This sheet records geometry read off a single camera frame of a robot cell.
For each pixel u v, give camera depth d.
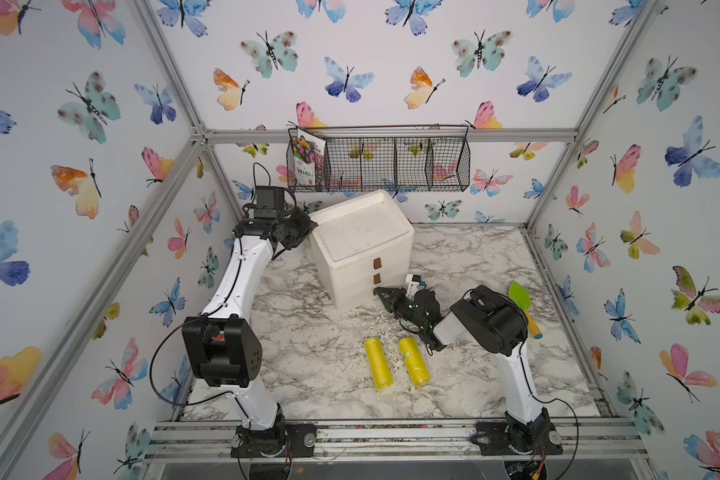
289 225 0.75
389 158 0.98
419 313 0.81
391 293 0.92
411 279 0.94
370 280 0.88
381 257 0.84
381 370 0.83
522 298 1.00
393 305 0.87
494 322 0.58
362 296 0.94
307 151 0.89
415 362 0.84
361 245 0.84
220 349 0.46
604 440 0.75
